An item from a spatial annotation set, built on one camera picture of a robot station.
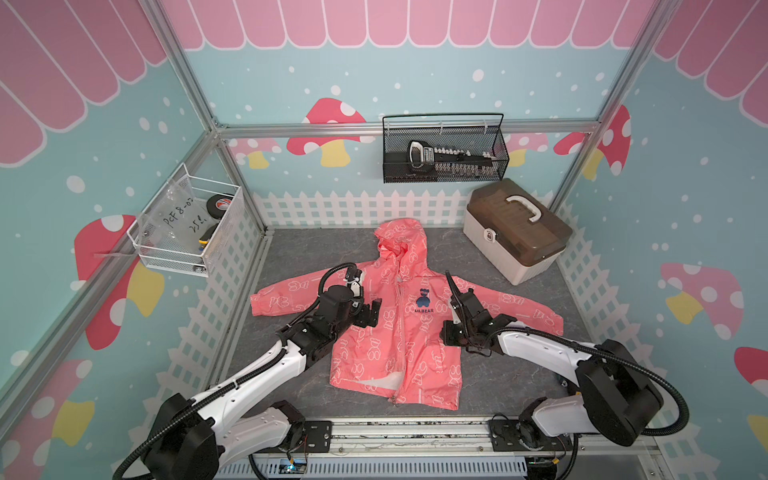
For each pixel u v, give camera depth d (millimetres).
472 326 688
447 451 738
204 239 648
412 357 855
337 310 601
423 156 892
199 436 392
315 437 743
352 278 669
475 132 932
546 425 623
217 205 800
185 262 658
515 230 948
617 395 428
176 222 670
